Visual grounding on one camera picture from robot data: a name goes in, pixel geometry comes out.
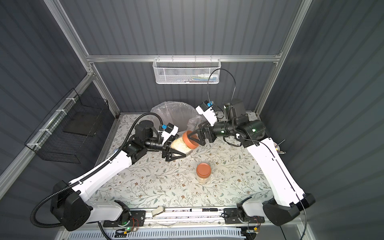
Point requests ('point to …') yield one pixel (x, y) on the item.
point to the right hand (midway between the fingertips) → (197, 131)
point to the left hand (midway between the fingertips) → (187, 152)
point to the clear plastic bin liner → (185, 116)
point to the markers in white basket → (201, 78)
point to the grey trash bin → (181, 114)
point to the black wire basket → (65, 135)
